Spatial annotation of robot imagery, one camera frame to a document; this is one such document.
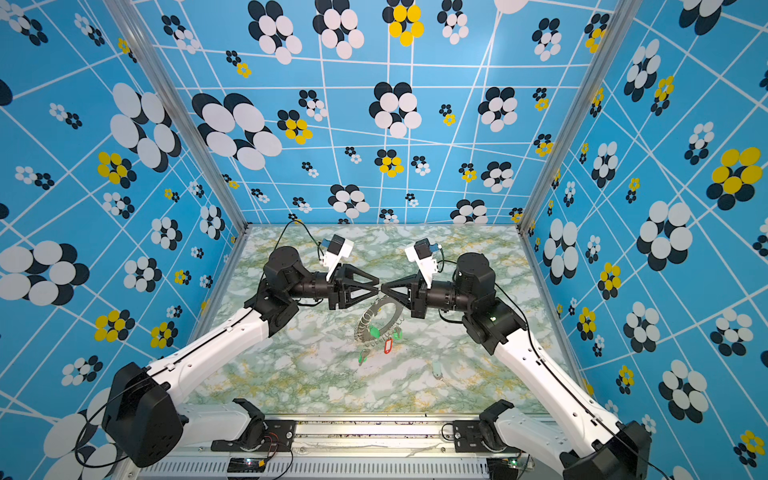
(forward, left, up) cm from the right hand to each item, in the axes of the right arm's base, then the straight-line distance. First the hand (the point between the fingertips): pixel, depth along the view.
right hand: (386, 290), depth 63 cm
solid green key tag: (-6, +3, -6) cm, 9 cm away
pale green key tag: (-5, -14, -33) cm, 36 cm away
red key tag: (-4, 0, -20) cm, 20 cm away
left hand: (0, +2, 0) cm, 2 cm away
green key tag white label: (-8, +7, -17) cm, 20 cm away
